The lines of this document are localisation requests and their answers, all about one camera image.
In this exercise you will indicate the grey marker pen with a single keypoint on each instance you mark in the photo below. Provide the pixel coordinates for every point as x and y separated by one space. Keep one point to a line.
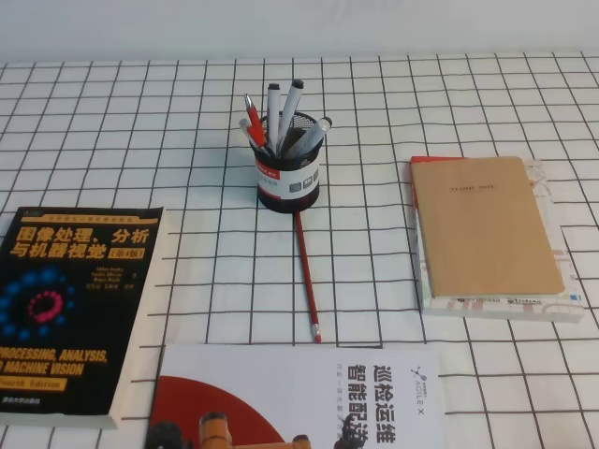
309 139
273 115
288 112

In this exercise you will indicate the black mesh pen holder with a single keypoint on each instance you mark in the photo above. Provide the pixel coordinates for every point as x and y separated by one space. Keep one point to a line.
287 185

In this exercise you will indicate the red ballpoint pen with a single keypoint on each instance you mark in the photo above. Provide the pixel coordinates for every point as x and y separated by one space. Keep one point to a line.
254 120

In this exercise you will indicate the grey pen left short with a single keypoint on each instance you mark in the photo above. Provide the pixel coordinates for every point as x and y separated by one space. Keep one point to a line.
244 124

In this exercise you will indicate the grey marker pen upright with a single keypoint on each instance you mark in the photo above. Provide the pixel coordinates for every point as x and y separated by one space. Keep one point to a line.
273 115

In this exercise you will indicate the grey marker pen leaning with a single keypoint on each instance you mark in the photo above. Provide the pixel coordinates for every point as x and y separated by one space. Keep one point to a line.
288 112

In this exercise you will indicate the red pencil with eraser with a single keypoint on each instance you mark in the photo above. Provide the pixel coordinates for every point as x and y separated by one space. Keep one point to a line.
315 326

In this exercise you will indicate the white robot brochure book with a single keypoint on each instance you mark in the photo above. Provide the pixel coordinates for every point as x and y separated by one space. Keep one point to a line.
230 396

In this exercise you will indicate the brown kraft notebook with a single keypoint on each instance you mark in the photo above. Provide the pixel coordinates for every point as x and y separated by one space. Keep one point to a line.
483 232

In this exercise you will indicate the black image processing textbook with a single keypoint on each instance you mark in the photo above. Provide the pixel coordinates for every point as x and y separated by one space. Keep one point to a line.
74 286

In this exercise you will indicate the white book under notebook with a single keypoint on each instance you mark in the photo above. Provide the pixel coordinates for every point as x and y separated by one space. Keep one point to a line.
565 307

